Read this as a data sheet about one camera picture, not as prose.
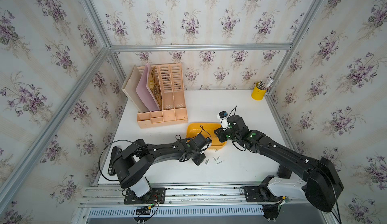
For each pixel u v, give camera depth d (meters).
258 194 0.67
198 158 0.76
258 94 1.11
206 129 0.83
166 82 1.16
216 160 0.86
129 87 0.82
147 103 0.91
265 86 1.07
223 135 0.71
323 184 0.39
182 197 0.74
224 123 0.70
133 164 0.44
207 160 0.86
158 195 0.73
